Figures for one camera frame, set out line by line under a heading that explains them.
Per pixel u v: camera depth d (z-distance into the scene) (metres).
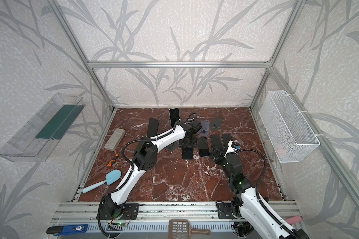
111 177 0.85
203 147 0.98
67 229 0.67
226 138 1.03
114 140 0.97
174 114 1.15
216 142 0.99
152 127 0.94
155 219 0.73
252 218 0.56
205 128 0.99
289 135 0.62
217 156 0.73
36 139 0.64
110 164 0.89
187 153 0.91
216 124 1.05
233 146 0.71
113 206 0.63
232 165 0.60
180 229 0.69
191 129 0.74
